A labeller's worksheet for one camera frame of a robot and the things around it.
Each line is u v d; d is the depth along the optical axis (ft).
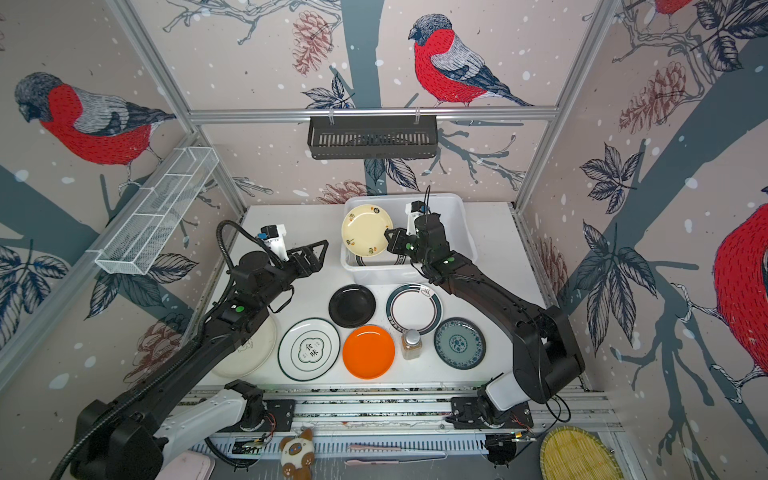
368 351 2.87
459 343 2.80
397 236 2.34
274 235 2.19
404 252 2.43
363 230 2.72
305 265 2.22
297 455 2.16
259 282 1.88
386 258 3.38
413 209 2.44
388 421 2.40
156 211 2.57
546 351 1.40
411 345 2.48
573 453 2.21
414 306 3.08
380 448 2.28
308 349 2.75
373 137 3.47
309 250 2.22
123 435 1.24
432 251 2.07
